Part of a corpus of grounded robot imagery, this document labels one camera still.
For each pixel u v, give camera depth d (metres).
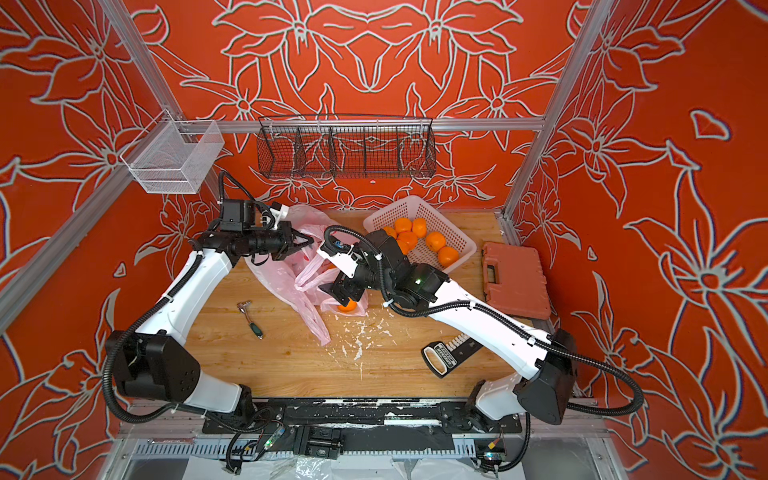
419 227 1.07
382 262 0.49
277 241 0.68
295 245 0.72
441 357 0.81
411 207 1.11
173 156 0.92
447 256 0.99
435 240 1.03
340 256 0.56
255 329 0.87
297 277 0.64
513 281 0.93
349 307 0.85
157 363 0.41
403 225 1.11
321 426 0.72
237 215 0.61
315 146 1.01
